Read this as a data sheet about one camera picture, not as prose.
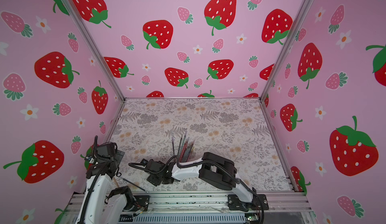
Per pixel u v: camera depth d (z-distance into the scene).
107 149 0.61
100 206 0.47
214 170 0.53
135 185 0.80
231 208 0.72
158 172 0.64
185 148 0.93
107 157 0.60
